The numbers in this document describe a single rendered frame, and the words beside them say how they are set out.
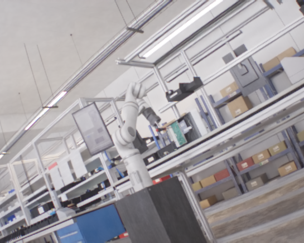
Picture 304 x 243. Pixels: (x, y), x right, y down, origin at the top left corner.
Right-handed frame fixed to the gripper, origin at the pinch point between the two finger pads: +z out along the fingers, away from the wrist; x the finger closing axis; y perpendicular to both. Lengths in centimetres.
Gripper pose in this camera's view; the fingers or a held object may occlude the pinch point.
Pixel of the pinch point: (160, 130)
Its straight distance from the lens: 208.0
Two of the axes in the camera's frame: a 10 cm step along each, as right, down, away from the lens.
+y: 6.2, -0.8, 7.8
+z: 5.9, 7.1, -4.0
